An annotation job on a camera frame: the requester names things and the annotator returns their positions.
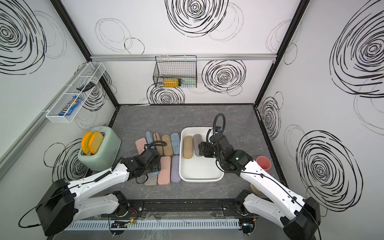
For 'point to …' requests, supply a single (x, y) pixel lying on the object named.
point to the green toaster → (105, 157)
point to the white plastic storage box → (197, 169)
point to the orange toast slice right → (95, 142)
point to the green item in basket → (189, 82)
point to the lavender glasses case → (175, 177)
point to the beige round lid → (255, 190)
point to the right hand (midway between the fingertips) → (205, 146)
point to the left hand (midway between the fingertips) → (155, 165)
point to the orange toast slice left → (85, 141)
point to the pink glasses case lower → (164, 175)
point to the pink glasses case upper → (140, 144)
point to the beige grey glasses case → (151, 180)
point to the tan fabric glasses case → (187, 147)
